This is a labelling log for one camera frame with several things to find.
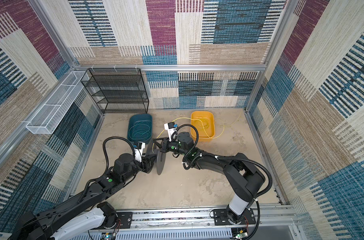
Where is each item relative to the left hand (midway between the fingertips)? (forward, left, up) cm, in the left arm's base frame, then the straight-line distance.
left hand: (153, 153), depth 79 cm
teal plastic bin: (+32, +20, -11) cm, 40 cm away
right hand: (+3, 0, +4) cm, 6 cm away
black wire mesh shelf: (+50, +30, +2) cm, 58 cm away
